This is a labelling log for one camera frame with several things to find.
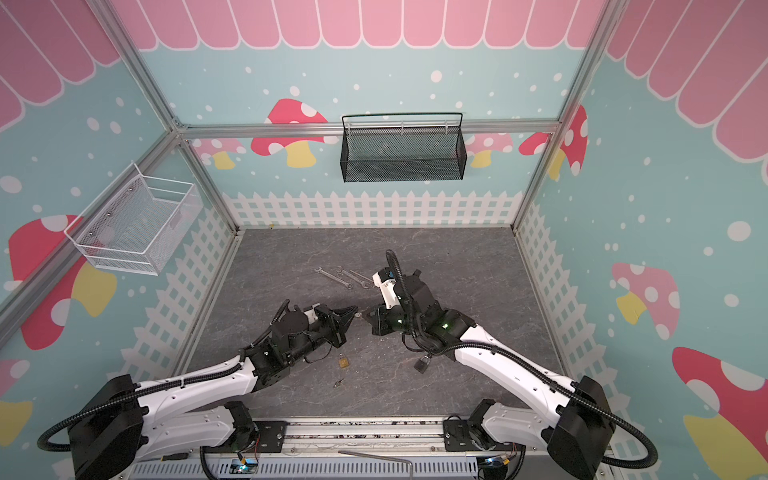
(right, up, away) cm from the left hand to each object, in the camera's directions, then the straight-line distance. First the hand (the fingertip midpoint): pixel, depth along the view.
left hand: (361, 310), depth 75 cm
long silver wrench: (-7, +4, +27) cm, 29 cm away
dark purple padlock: (+17, -17, +10) cm, 26 cm away
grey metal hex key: (+5, -35, -3) cm, 36 cm away
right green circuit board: (+33, -36, -4) cm, 49 cm away
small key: (-7, -22, +8) cm, 24 cm away
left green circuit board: (-29, -38, -3) cm, 47 cm away
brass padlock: (-6, -17, +11) cm, 21 cm away
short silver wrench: (-2, +4, +27) cm, 28 cm away
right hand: (0, -1, -3) cm, 3 cm away
